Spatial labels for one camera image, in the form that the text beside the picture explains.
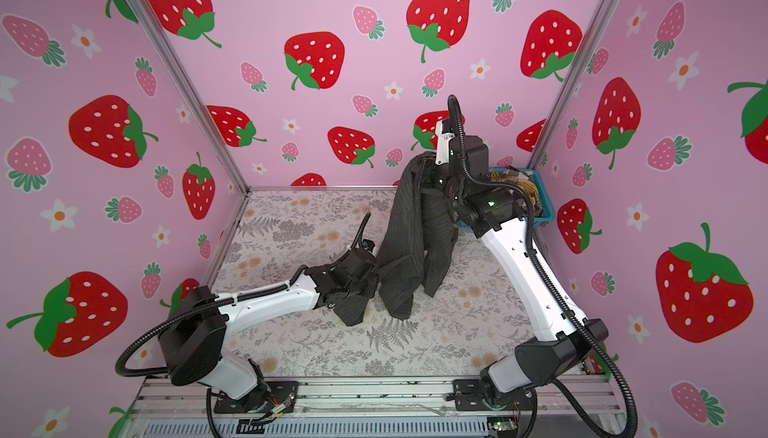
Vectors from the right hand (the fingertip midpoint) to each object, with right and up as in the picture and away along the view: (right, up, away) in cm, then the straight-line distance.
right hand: (418, 155), depth 68 cm
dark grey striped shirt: (+1, -18, +13) cm, 22 cm away
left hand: (-11, -32, +18) cm, 38 cm away
